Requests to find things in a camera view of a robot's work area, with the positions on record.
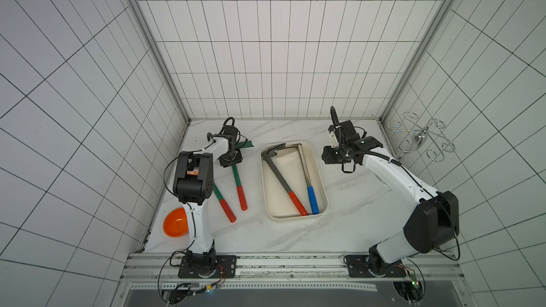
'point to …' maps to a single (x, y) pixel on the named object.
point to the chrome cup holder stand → (429, 132)
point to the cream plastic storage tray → (279, 205)
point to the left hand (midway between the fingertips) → (233, 164)
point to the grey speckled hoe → (266, 157)
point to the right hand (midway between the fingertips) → (327, 152)
